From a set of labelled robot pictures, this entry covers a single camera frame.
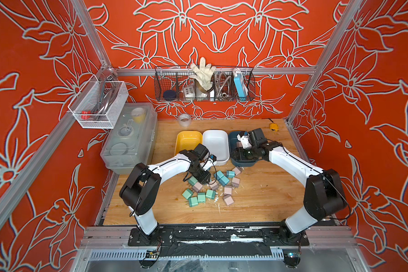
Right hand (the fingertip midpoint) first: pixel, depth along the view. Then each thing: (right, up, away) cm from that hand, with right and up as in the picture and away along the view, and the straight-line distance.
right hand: (232, 154), depth 87 cm
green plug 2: (-17, -21, -4) cm, 27 cm away
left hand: (-14, -12, +1) cm, 19 cm away
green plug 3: (-24, -20, -3) cm, 31 cm away
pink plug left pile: (-19, -17, -2) cm, 25 cm away
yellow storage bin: (-25, +7, +21) cm, 33 cm away
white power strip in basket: (-23, +33, +5) cm, 41 cm away
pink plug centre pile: (-10, -16, 0) cm, 19 cm away
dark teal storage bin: (+2, +5, +12) cm, 14 cm away
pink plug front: (-3, -22, -4) cm, 23 cm away
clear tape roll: (-29, +21, +32) cm, 48 cm away
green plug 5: (-12, -20, -4) cm, 23 cm away
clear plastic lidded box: (-55, +10, +3) cm, 56 cm away
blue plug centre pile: (-4, -14, +1) cm, 15 cm away
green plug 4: (-21, -14, 0) cm, 25 cm away
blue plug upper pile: (-7, -12, +3) cm, 14 cm away
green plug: (-21, -23, -5) cm, 31 cm away
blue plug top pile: (-1, -11, +2) cm, 11 cm away
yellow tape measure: (+33, +16, +27) cm, 45 cm away
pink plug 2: (+1, -15, 0) cm, 15 cm away
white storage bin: (-6, +5, +20) cm, 22 cm away
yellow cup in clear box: (-55, +22, +13) cm, 60 cm away
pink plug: (+4, -10, +5) cm, 11 cm away
